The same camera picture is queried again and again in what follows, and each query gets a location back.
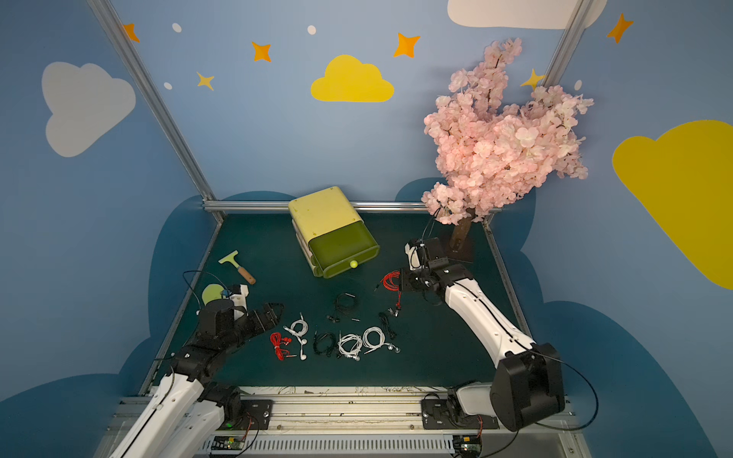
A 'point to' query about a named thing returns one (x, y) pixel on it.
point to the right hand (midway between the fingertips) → (405, 275)
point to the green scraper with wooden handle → (242, 271)
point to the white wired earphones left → (300, 333)
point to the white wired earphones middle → (355, 350)
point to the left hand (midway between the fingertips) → (273, 306)
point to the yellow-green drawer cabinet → (333, 238)
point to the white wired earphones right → (381, 343)
